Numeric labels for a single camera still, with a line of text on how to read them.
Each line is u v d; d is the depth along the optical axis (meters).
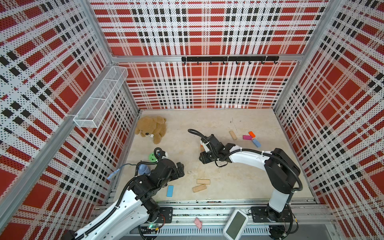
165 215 0.73
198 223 0.69
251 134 1.07
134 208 0.48
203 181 0.85
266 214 0.66
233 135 1.07
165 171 0.55
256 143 1.01
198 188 0.82
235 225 0.68
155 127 0.95
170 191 0.82
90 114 0.89
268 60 0.89
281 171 0.47
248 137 1.05
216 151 0.67
